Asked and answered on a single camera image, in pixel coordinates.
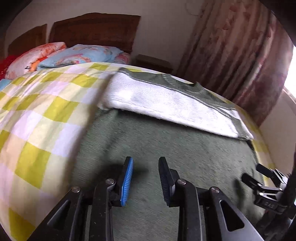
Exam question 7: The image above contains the green and white knit sweater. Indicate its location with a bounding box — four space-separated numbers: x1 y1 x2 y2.
71 68 263 240

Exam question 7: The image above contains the yellow checkered bed sheet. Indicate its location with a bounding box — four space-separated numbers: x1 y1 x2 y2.
1 62 274 240

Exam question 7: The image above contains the dark wooden nightstand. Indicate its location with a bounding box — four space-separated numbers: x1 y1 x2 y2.
133 54 173 74

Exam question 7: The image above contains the pink floral curtain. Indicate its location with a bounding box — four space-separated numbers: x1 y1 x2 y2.
177 1 294 126

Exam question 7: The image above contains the light blue floral quilt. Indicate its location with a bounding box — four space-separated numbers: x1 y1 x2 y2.
37 44 123 70

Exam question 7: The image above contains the pink floral folded quilt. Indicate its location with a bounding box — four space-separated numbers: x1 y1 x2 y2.
5 42 66 80

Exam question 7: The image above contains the red patterned blanket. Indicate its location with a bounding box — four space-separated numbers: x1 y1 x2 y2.
0 55 18 79

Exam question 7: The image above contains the left dark wooden headboard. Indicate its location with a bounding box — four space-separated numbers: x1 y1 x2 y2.
8 24 47 56

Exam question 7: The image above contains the dark wooden headboard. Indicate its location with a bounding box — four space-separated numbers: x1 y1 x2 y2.
8 24 47 56
49 13 141 54

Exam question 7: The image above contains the right dark wooden headboard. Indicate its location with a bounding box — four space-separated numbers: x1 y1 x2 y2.
49 13 141 54

